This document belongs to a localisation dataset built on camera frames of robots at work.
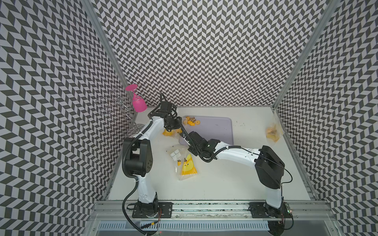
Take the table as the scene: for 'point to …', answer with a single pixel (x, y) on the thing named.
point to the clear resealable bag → (274, 130)
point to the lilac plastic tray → (218, 128)
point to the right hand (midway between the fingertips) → (195, 142)
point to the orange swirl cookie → (187, 118)
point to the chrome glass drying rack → (122, 102)
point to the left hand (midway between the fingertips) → (181, 125)
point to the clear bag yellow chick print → (184, 161)
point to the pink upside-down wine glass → (139, 103)
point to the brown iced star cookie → (193, 119)
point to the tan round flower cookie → (197, 122)
